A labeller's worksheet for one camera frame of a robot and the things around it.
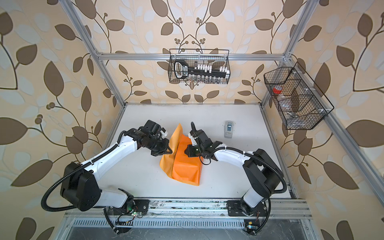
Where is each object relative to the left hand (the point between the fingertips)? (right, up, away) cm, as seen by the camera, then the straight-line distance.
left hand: (174, 150), depth 79 cm
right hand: (+6, -3, +6) cm, 9 cm away
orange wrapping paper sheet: (+2, -8, +3) cm, 9 cm away
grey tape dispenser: (+34, +10, +23) cm, 42 cm away
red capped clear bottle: (+57, +23, -6) cm, 62 cm away
